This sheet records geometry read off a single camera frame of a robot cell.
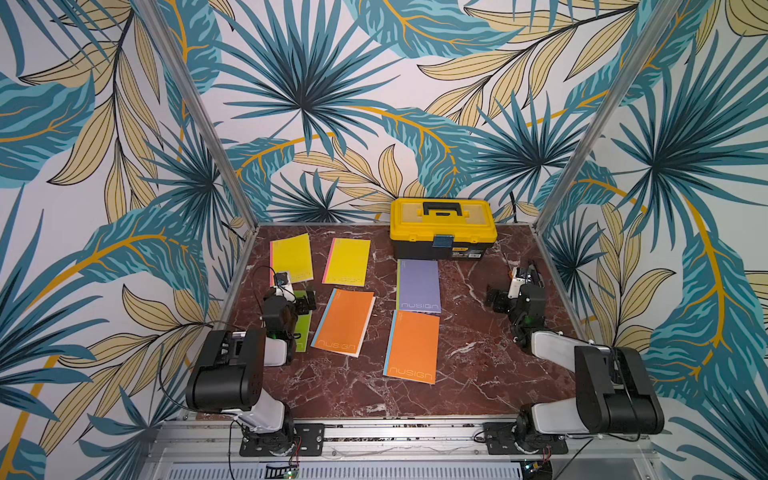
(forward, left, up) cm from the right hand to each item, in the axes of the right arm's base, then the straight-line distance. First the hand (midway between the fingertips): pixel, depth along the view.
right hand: (506, 287), depth 93 cm
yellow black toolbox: (+18, +18, +8) cm, 27 cm away
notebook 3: (+6, +26, -8) cm, 28 cm away
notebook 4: (-15, +30, -9) cm, 34 cm away
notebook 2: (-5, +51, -12) cm, 53 cm away
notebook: (-7, +63, -5) cm, 63 cm away
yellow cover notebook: (+22, +71, -8) cm, 75 cm away
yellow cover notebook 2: (+18, +51, -8) cm, 55 cm away
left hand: (+2, +65, 0) cm, 65 cm away
